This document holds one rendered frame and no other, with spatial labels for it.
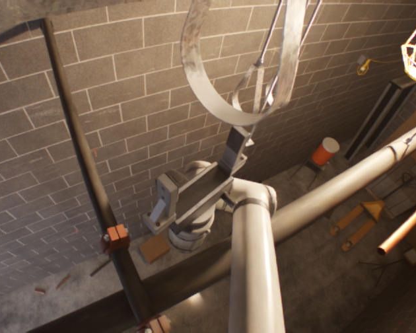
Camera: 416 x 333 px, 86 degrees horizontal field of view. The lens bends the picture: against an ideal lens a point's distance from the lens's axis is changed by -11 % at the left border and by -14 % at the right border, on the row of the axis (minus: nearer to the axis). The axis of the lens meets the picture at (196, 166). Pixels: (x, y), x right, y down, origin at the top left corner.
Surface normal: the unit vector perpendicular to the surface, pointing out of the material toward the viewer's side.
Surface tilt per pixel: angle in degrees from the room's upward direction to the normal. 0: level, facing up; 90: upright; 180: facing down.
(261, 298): 24
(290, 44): 74
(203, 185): 0
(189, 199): 0
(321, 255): 0
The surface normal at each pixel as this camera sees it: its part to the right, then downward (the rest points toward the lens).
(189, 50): 0.69, 0.52
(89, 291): 0.12, -0.55
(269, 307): 0.29, -0.80
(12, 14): 0.47, 0.76
